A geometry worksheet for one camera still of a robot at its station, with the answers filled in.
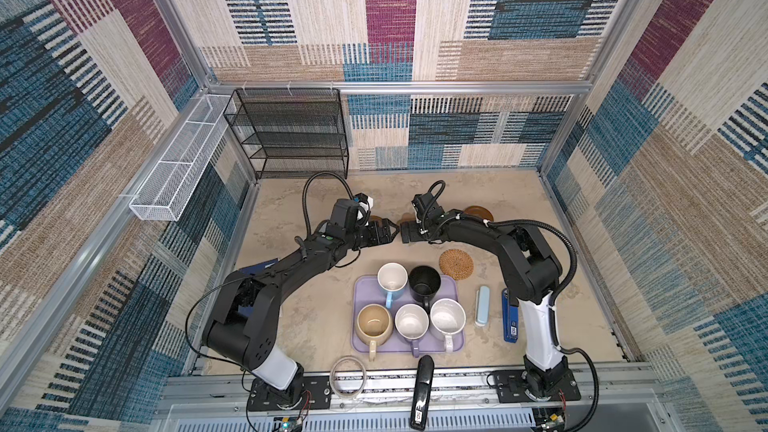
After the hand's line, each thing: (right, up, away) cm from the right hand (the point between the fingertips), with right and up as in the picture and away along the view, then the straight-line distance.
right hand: (415, 234), depth 101 cm
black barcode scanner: (-1, -33, -31) cm, 45 cm away
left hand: (-8, +4, -14) cm, 17 cm away
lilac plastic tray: (-16, -15, -12) cm, 25 cm away
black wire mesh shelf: (-44, +36, +8) cm, 57 cm away
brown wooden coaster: (+23, +8, +7) cm, 26 cm away
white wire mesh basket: (-76, +15, -9) cm, 78 cm away
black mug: (+1, -12, -14) cm, 18 cm away
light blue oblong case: (+18, -16, -16) cm, 29 cm away
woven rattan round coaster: (+13, -9, -5) cm, 16 cm away
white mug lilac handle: (-3, -22, -18) cm, 29 cm away
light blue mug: (-8, -11, -12) cm, 18 cm away
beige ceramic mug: (-13, -23, -18) cm, 32 cm away
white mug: (+7, -21, -18) cm, 29 cm away
